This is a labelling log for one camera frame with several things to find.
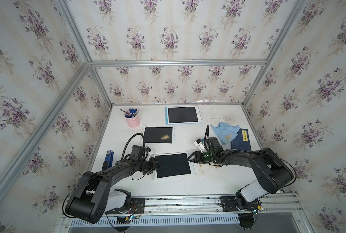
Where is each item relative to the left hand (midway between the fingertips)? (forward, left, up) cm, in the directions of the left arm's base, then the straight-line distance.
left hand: (162, 168), depth 84 cm
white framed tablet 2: (+23, +3, 0) cm, 23 cm away
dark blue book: (+19, -54, -1) cm, 57 cm away
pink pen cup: (+31, +21, +4) cm, 38 cm away
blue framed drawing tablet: (+44, -10, -3) cm, 45 cm away
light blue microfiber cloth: (+24, -43, +2) cm, 50 cm away
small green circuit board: (-24, +13, -1) cm, 27 cm away
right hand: (+4, -19, -1) cm, 19 cm away
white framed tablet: (+3, -7, -3) cm, 8 cm away
